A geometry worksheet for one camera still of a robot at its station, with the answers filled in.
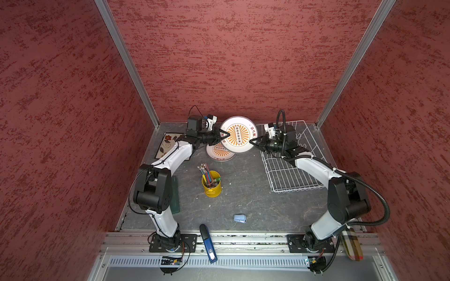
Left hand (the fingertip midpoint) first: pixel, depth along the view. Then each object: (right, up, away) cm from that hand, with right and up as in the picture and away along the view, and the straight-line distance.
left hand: (229, 137), depth 85 cm
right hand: (+9, -3, -1) cm, 10 cm away
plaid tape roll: (+52, -46, -14) cm, 71 cm away
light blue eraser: (+6, -37, -6) cm, 38 cm away
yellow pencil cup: (-8, -23, -1) cm, 24 cm away
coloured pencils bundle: (-11, -17, -4) cm, 21 cm away
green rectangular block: (-28, -30, +3) cm, 41 cm away
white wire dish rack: (+29, -21, +8) cm, 37 cm away
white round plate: (-8, -9, +19) cm, 23 cm away
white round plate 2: (+6, +4, +1) cm, 8 cm away
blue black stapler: (-9, -45, -14) cm, 47 cm away
